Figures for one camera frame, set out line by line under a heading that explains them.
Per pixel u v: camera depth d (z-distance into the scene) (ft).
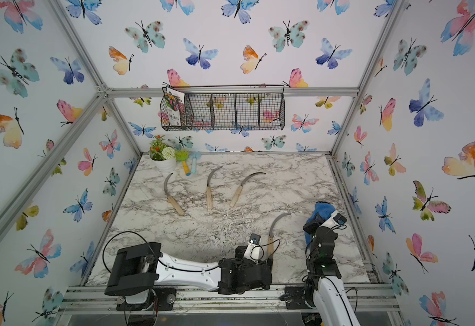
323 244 1.97
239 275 1.92
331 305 1.70
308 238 2.70
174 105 2.92
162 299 2.39
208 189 3.41
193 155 3.89
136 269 1.53
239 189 3.42
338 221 2.27
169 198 3.31
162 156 3.33
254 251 2.20
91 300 2.48
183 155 3.88
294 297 2.42
